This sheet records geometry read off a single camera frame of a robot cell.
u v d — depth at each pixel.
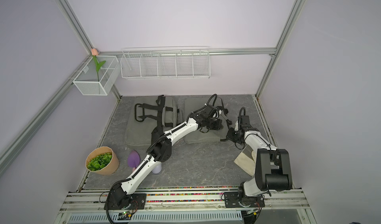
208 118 0.82
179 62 1.02
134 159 0.89
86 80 0.81
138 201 0.74
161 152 0.65
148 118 0.99
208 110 0.82
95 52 0.90
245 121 0.73
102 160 0.75
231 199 0.74
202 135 0.91
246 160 0.87
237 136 0.69
